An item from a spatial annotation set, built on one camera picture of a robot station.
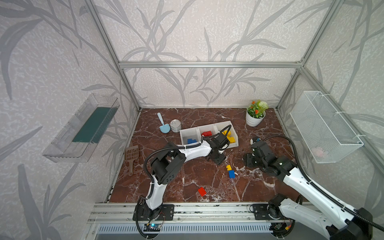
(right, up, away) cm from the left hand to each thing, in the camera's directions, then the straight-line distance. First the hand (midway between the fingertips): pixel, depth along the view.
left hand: (220, 154), depth 92 cm
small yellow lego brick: (+5, -8, -3) cm, 9 cm away
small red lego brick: (-8, +12, +10) cm, 18 cm away
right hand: (+13, +4, -11) cm, 17 cm away
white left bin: (-20, +10, +11) cm, 25 cm away
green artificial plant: (+25, +28, +7) cm, 39 cm away
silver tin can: (-30, +17, +13) cm, 37 cm away
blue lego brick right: (+6, -10, -5) cm, 13 cm away
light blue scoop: (-38, +15, +14) cm, 44 cm away
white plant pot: (+24, +20, +12) cm, 34 cm away
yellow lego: (+8, +8, +5) cm, 13 cm away
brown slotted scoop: (-58, -1, +4) cm, 58 cm away
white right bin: (+9, +11, +10) cm, 17 cm away
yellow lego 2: (0, +15, -14) cm, 21 cm away
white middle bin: (-4, +16, +10) cm, 19 cm away
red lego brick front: (-12, -18, -11) cm, 24 cm away
